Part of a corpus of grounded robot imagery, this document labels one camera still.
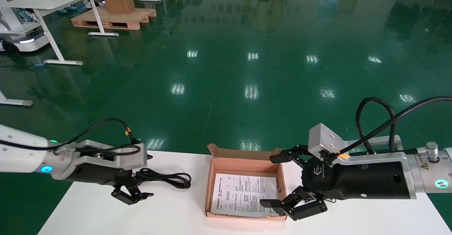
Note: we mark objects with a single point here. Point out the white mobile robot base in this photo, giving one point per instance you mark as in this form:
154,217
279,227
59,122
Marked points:
21,37

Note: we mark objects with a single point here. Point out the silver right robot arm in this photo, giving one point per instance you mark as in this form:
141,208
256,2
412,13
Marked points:
430,173

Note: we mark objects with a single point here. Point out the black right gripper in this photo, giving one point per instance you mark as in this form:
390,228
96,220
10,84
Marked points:
363,180

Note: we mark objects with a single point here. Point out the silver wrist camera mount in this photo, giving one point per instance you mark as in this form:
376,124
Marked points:
323,137
132,159

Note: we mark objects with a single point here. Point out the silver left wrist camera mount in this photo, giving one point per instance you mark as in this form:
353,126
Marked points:
132,159

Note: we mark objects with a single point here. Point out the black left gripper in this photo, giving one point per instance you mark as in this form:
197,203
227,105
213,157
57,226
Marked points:
95,175

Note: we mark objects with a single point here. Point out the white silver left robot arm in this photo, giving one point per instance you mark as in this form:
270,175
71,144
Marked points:
21,153

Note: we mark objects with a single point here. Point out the white printed instruction sheet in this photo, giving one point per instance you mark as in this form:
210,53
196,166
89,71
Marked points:
243,194

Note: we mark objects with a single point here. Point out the brown cardboard storage box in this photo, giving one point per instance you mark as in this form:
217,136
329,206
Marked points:
243,164

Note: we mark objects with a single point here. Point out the wooden pallet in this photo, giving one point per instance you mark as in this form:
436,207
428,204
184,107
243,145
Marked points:
116,17

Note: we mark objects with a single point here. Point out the white table foot bar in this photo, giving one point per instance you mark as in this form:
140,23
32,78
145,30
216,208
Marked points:
16,102

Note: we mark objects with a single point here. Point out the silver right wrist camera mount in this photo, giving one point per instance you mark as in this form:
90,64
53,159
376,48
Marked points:
323,137

